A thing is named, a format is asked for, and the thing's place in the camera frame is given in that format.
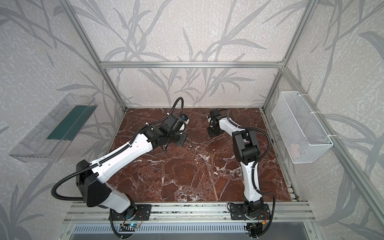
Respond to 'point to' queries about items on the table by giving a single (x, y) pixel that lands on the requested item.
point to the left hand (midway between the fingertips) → (186, 132)
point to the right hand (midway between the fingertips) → (213, 129)
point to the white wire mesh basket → (305, 139)
